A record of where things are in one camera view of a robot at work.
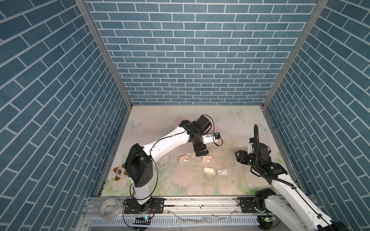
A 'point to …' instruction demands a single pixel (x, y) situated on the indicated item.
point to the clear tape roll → (115, 214)
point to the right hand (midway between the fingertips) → (237, 152)
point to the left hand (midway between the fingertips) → (203, 145)
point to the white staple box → (222, 172)
